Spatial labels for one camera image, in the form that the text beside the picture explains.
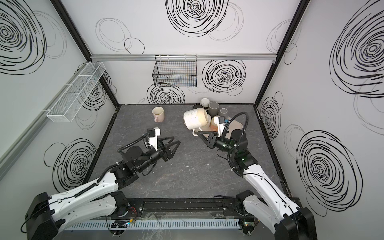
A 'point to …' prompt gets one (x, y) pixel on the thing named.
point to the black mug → (197, 105)
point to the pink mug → (158, 113)
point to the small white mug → (205, 102)
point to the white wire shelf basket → (65, 107)
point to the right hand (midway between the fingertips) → (196, 134)
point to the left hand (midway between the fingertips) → (178, 141)
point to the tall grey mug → (223, 112)
